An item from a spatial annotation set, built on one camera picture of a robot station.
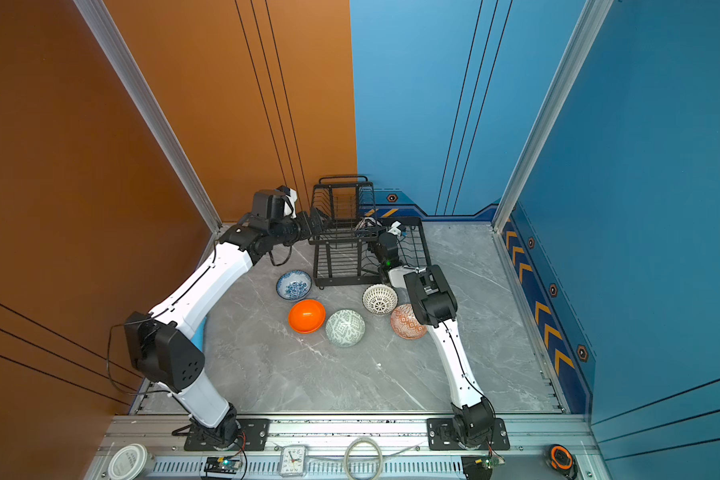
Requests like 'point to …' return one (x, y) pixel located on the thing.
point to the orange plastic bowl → (306, 316)
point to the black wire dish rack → (361, 248)
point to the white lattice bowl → (379, 299)
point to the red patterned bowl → (405, 324)
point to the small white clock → (293, 460)
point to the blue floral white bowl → (294, 285)
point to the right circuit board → (488, 462)
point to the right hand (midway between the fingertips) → (361, 219)
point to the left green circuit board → (221, 465)
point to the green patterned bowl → (345, 328)
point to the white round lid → (128, 462)
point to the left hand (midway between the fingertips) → (321, 219)
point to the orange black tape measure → (561, 459)
